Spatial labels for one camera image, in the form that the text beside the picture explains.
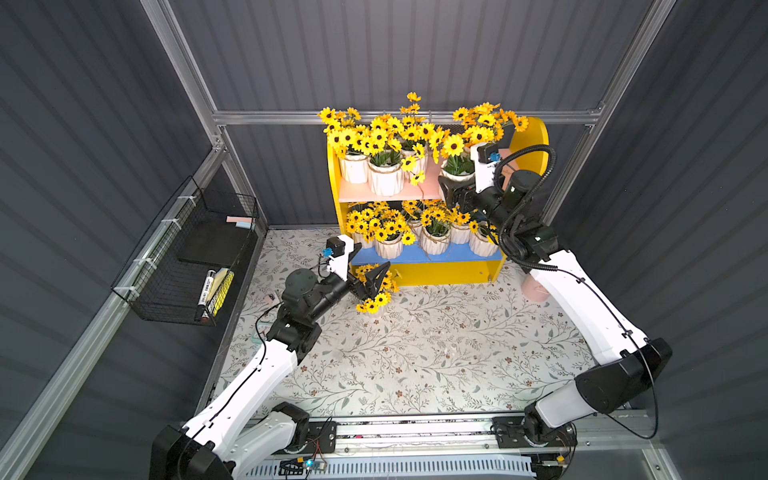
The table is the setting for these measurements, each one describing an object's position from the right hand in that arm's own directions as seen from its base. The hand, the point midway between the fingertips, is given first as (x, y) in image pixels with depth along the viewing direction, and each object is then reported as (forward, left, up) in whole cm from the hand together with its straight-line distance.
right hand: (466, 167), depth 66 cm
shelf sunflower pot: (-10, +17, -33) cm, 39 cm away
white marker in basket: (-20, +60, -20) cm, 66 cm away
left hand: (-15, +21, -13) cm, 29 cm away
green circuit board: (-51, +39, -49) cm, 81 cm away
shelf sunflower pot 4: (+9, +11, -21) cm, 26 cm away
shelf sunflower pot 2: (+2, +26, -20) cm, 33 cm away
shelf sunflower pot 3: (-1, +17, -20) cm, 27 cm away
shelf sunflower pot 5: (+6, +3, -26) cm, 27 cm away
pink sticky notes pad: (+4, +61, -20) cm, 64 cm away
